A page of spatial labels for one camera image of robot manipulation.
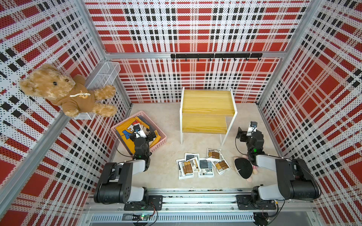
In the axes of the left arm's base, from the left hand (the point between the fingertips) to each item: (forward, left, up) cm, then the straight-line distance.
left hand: (146, 127), depth 89 cm
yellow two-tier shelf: (-4, -37, +18) cm, 41 cm away
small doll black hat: (-24, -58, -6) cm, 63 cm away
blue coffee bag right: (-22, -38, -13) cm, 46 cm away
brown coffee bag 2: (-13, -43, -12) cm, 47 cm away
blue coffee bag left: (-27, -23, -13) cm, 37 cm away
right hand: (+1, -67, -3) cm, 67 cm away
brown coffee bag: (-21, -29, -11) cm, 37 cm away
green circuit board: (-46, -4, -13) cm, 48 cm away
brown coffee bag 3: (-21, -47, -12) cm, 53 cm away
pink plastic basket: (-8, -7, -7) cm, 13 cm away
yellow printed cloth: (+3, +16, -6) cm, 17 cm away
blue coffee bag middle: (-14, -28, -12) cm, 34 cm away
